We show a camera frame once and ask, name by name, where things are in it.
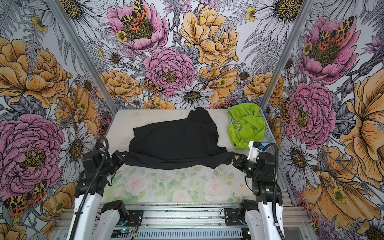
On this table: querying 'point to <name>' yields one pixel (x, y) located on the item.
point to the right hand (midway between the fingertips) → (230, 158)
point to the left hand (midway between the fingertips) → (128, 156)
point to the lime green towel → (247, 125)
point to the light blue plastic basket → (269, 138)
